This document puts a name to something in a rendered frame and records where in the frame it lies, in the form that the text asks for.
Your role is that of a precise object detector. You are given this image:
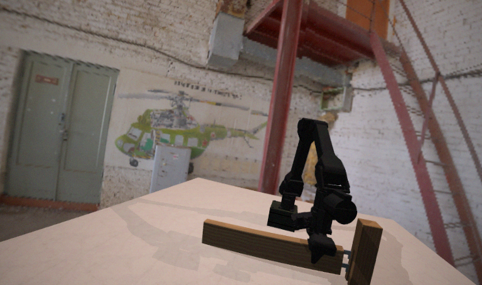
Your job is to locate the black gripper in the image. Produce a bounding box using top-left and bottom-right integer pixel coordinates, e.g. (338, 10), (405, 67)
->
(306, 206), (337, 264)

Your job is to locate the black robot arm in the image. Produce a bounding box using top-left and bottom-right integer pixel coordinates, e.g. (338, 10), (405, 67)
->
(279, 117), (357, 231)

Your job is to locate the brown wooden post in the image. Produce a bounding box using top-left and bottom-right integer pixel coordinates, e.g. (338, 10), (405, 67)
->
(345, 218), (383, 285)

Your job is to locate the brown wooden rail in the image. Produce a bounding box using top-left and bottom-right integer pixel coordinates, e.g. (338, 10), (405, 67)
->
(201, 219), (351, 275)

